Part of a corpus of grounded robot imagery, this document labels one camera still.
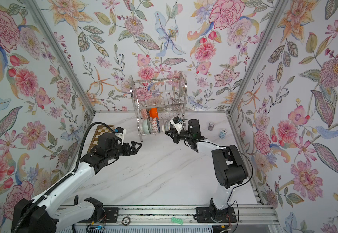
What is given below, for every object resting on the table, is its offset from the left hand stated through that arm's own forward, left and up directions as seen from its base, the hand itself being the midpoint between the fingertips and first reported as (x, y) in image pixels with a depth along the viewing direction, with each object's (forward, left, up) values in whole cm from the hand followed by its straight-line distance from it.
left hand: (138, 144), depth 79 cm
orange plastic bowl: (+33, -6, -9) cm, 35 cm away
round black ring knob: (-33, +5, -17) cm, 38 cm away
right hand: (+12, -15, -3) cm, 20 cm away
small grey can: (+25, -48, -15) cm, 56 cm away
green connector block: (-33, -20, -16) cm, 42 cm away
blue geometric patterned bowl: (+19, -8, -6) cm, 21 cm away
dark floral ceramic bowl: (+12, -16, +1) cm, 20 cm away
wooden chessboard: (+24, +33, -17) cm, 44 cm away
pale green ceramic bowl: (+18, -2, -7) cm, 19 cm away
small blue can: (+17, -54, -14) cm, 59 cm away
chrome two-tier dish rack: (+48, -8, -11) cm, 50 cm away
